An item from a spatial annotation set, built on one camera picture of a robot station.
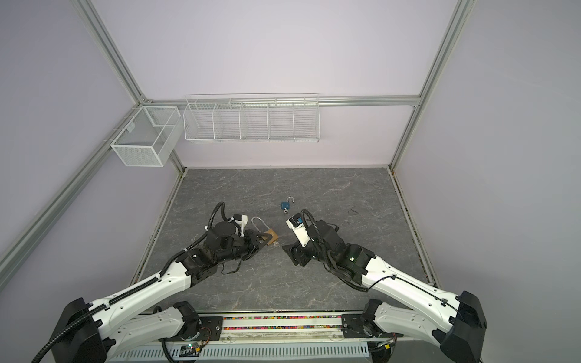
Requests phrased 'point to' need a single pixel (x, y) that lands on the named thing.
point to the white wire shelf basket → (253, 119)
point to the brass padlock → (270, 231)
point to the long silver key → (285, 210)
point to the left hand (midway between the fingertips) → (272, 241)
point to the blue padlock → (287, 204)
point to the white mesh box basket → (152, 138)
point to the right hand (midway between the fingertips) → (291, 242)
